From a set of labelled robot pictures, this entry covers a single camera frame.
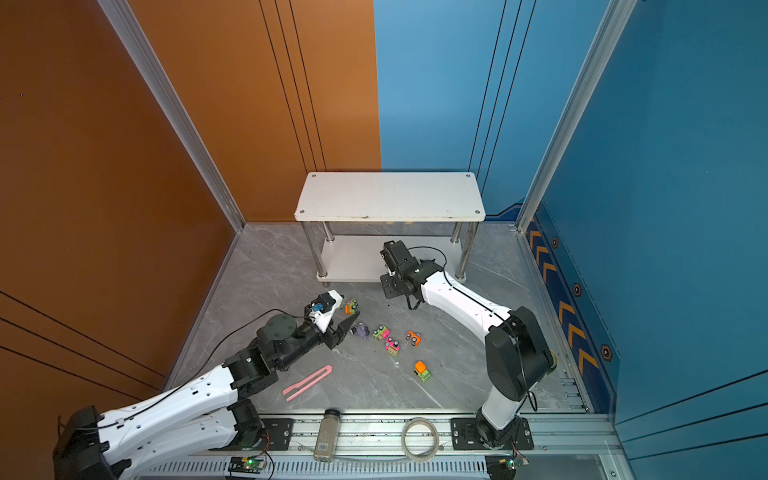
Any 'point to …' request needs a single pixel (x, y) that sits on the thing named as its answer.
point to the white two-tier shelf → (349, 216)
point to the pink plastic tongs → (329, 370)
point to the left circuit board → (246, 464)
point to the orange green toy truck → (420, 369)
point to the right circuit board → (503, 467)
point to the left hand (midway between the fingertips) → (349, 302)
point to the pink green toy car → (392, 346)
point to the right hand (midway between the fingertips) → (390, 282)
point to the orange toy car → (415, 338)
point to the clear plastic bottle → (326, 439)
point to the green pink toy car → (381, 333)
